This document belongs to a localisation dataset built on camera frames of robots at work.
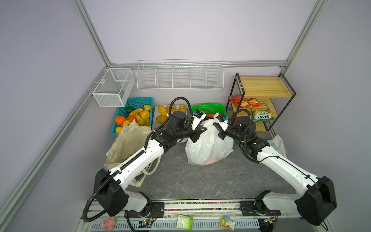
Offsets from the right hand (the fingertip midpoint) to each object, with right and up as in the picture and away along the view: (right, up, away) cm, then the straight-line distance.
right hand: (213, 121), depth 75 cm
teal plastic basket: (-55, +15, +41) cm, 70 cm away
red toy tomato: (+1, -25, +12) cm, 27 cm away
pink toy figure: (-51, -49, -7) cm, 71 cm away
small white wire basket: (-66, +23, +26) cm, 75 cm away
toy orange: (-60, +1, +22) cm, 64 cm away
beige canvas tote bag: (-47, -12, +9) cm, 50 cm away
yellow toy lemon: (-60, -6, +20) cm, 63 cm away
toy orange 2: (-55, +2, +28) cm, 61 cm away
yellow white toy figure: (+6, -48, -8) cm, 49 cm away
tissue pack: (+44, -15, +16) cm, 49 cm away
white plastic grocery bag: (-2, -14, 0) cm, 14 cm away
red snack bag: (+22, +11, +12) cm, 27 cm away
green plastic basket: (+4, +10, +37) cm, 39 cm away
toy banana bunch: (-49, 0, +31) cm, 58 cm away
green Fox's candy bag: (+34, +5, +16) cm, 38 cm away
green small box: (-15, -49, -6) cm, 51 cm away
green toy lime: (-62, +9, +41) cm, 75 cm away
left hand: (-4, -5, -3) cm, 7 cm away
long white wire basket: (-17, +32, +24) cm, 43 cm away
